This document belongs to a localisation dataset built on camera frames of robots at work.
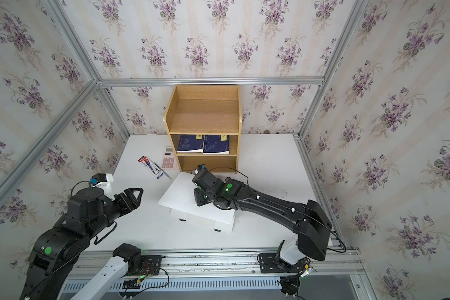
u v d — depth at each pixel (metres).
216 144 0.92
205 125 0.80
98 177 0.53
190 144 0.92
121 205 0.53
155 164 1.05
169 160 1.04
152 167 1.03
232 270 0.73
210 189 0.55
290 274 0.71
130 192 0.56
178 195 0.75
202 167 0.68
